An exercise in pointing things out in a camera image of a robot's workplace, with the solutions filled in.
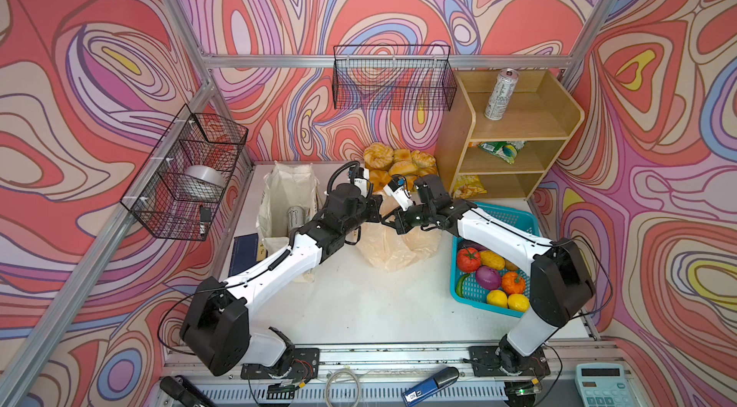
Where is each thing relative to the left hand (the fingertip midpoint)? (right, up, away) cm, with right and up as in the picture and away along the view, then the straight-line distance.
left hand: (387, 195), depth 78 cm
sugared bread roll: (-2, +15, +35) cm, 38 cm away
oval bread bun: (+8, +10, +31) cm, 33 cm away
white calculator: (+53, -46, -9) cm, 71 cm away
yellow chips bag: (+33, +3, +29) cm, 44 cm away
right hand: (0, -9, +5) cm, 11 cm away
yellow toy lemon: (+31, -29, +1) cm, 43 cm away
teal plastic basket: (+45, -8, +14) cm, 48 cm away
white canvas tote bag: (-32, +3, +12) cm, 34 cm away
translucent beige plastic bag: (0, -16, +6) cm, 17 cm away
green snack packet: (+42, +15, +18) cm, 48 cm away
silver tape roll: (-47, +4, -8) cm, 48 cm away
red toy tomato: (+25, -20, +8) cm, 33 cm away
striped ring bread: (-2, +5, -2) cm, 5 cm away
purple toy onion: (+30, -24, +5) cm, 39 cm away
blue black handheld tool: (+6, -47, -12) cm, 49 cm away
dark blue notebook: (-46, -19, +15) cm, 52 cm away
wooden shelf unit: (+37, +19, +8) cm, 42 cm away
